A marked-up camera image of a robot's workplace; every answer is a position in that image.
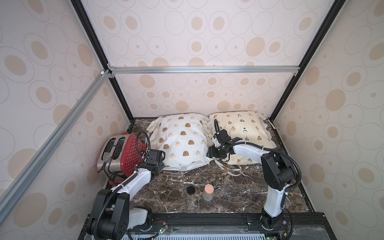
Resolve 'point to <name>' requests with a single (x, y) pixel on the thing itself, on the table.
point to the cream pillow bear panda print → (250, 127)
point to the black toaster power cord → (106, 164)
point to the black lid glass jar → (191, 194)
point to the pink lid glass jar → (208, 194)
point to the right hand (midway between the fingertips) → (216, 153)
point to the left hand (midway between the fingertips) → (162, 162)
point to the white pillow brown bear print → (184, 138)
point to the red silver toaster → (121, 154)
